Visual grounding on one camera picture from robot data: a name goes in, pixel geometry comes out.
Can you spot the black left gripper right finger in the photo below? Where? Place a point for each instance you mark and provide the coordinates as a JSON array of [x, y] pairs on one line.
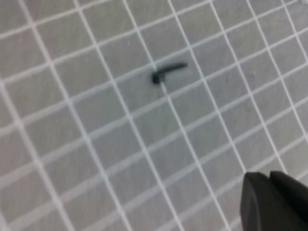
[[294, 192]]

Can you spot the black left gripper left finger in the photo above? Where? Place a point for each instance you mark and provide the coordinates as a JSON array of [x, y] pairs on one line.
[[262, 208]]

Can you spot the black pen cap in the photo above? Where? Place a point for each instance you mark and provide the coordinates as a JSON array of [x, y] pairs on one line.
[[159, 75]]

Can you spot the grey grid tablecloth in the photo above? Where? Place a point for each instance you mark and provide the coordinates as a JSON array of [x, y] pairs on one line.
[[89, 143]]

